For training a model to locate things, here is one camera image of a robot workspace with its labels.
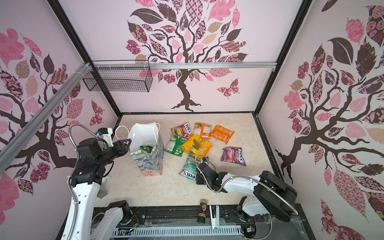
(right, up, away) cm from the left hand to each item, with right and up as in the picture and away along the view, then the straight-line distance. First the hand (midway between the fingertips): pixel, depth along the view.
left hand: (130, 143), depth 72 cm
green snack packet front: (+2, -5, +18) cm, 18 cm away
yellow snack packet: (+32, -5, +21) cm, 39 cm away
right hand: (+33, -21, +15) cm, 42 cm away
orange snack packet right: (+51, +3, +32) cm, 61 cm away
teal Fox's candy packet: (+29, -17, +13) cm, 36 cm away
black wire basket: (-32, +48, +50) cm, 76 cm away
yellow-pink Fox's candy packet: (+23, +5, +32) cm, 40 cm away
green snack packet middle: (+18, -5, +25) cm, 31 cm away
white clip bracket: (+42, -37, -2) cm, 56 cm away
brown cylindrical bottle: (+35, -36, -1) cm, 50 cm away
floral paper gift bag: (+1, +4, +17) cm, 17 cm away
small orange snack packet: (+38, +5, +34) cm, 52 cm away
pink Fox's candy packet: (+56, -10, +20) cm, 61 cm away
